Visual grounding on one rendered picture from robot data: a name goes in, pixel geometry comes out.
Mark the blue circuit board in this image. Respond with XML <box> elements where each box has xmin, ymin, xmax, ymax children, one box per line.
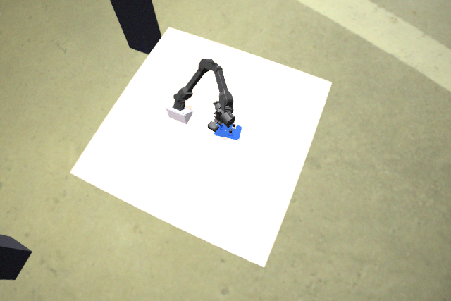
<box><xmin>214</xmin><ymin>123</ymin><xmax>242</xmax><ymax>141</ymax></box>

